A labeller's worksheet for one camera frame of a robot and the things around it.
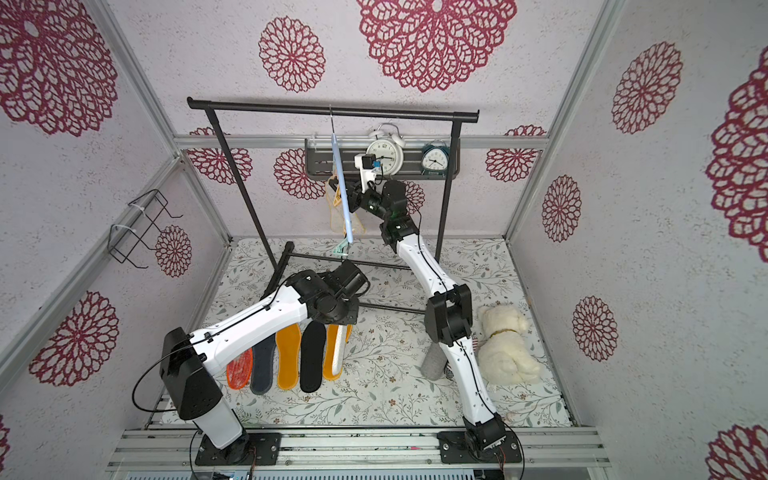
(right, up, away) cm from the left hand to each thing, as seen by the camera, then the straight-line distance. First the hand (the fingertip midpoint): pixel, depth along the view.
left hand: (347, 317), depth 80 cm
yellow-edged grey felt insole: (-6, -11, +10) cm, 16 cm away
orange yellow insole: (-19, -11, +10) cm, 24 cm away
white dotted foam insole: (-12, -10, +12) cm, 20 cm away
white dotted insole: (-1, -7, -6) cm, 9 cm away
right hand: (-4, +37, -2) cm, 37 cm away
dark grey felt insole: (-25, -18, +5) cm, 31 cm away
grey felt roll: (+24, -14, +5) cm, 29 cm away
